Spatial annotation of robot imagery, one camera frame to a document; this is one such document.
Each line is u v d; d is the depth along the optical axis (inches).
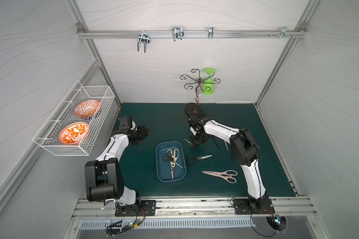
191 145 38.4
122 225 27.6
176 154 36.0
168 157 35.4
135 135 29.9
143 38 30.8
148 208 28.8
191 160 35.8
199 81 35.7
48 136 22.1
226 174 33.1
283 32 30.1
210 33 31.3
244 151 21.8
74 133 25.0
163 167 33.9
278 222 28.1
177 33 30.0
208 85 39.7
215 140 26.4
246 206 28.7
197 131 29.4
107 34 32.1
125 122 27.6
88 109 28.7
